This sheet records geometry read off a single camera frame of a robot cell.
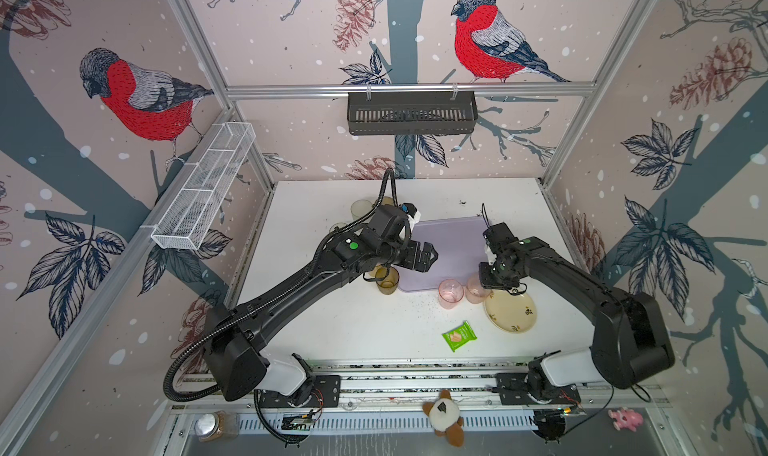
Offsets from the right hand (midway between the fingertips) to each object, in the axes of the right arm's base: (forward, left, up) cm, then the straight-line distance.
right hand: (484, 285), depth 86 cm
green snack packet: (-13, +8, -4) cm, 16 cm away
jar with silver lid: (-37, +62, +7) cm, 73 cm away
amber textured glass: (+2, +31, +3) cm, 31 cm away
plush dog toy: (-33, +13, -3) cm, 35 cm away
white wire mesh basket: (+2, +76, +28) cm, 81 cm away
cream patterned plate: (-6, -9, -5) cm, 12 cm away
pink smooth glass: (-1, +10, -5) cm, 11 cm away
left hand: (-2, +18, +20) cm, 27 cm away
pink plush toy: (-30, -28, -3) cm, 42 cm away
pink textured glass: (0, +2, -3) cm, 3 cm away
